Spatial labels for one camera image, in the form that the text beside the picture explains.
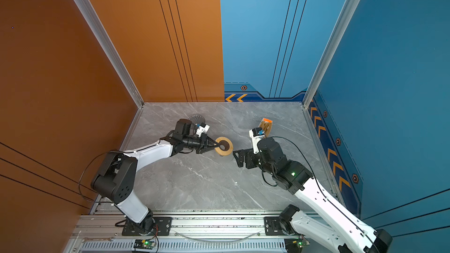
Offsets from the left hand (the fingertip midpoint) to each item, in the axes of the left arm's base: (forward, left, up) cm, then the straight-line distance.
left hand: (219, 145), depth 83 cm
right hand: (-8, -10, +8) cm, 15 cm away
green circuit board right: (-37, -32, -14) cm, 51 cm away
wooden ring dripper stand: (-3, -1, -2) cm, 4 cm away
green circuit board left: (-37, +29, -16) cm, 50 cm away
